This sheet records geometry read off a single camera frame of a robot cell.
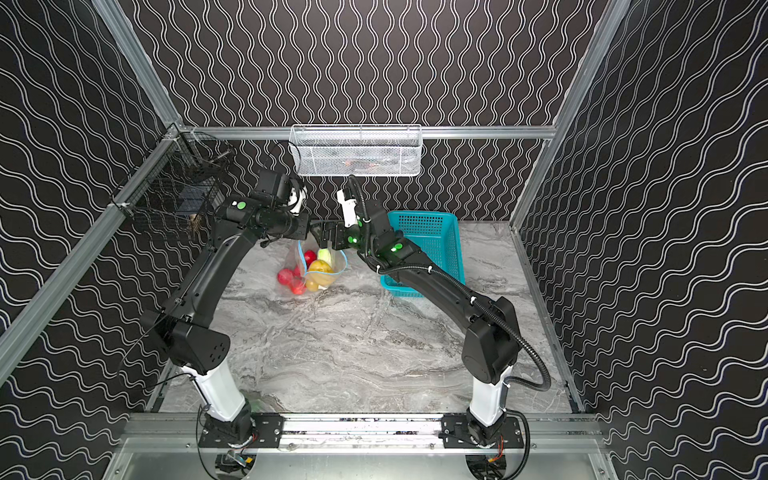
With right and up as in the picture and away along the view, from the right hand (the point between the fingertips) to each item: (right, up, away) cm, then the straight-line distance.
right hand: (326, 226), depth 77 cm
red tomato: (-18, -14, +21) cm, 31 cm away
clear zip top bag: (-10, -10, +9) cm, 17 cm away
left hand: (-4, 0, +2) cm, 5 cm away
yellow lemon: (-4, -13, +12) cm, 18 cm away
